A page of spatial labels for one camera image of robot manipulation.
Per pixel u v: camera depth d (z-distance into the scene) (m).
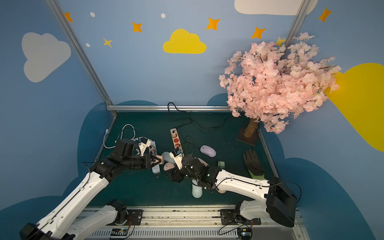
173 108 1.10
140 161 0.64
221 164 0.88
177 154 0.65
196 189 0.82
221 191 0.83
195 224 0.73
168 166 0.90
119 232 0.73
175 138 1.04
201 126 1.14
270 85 0.69
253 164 0.94
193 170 0.56
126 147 0.57
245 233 0.73
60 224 0.39
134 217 0.75
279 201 0.41
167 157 0.88
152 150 0.90
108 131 1.12
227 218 0.74
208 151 0.98
